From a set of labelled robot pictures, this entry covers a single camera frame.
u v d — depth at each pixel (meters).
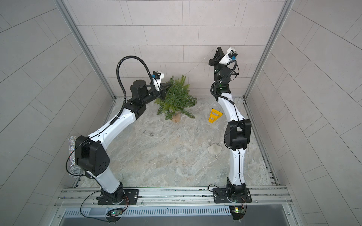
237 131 0.54
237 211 0.68
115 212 0.64
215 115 1.05
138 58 0.54
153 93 0.66
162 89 0.66
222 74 0.62
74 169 0.58
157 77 0.63
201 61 0.98
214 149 0.85
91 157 0.44
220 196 0.71
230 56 0.64
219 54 0.70
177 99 0.80
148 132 0.96
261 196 0.73
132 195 0.71
